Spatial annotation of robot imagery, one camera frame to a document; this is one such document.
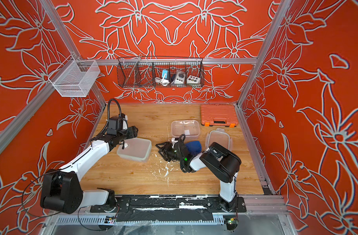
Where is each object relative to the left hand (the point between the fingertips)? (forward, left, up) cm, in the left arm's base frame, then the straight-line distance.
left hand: (133, 128), depth 88 cm
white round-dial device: (+28, -27, +19) cm, 44 cm away
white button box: (+31, -35, +16) cm, 50 cm away
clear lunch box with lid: (+12, -36, -13) cm, 40 cm away
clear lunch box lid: (+6, -57, -13) cm, 59 cm away
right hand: (-12, -14, -3) cm, 18 cm away
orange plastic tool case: (+24, -57, -9) cm, 62 cm away
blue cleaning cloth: (-4, -39, -12) cm, 41 cm away
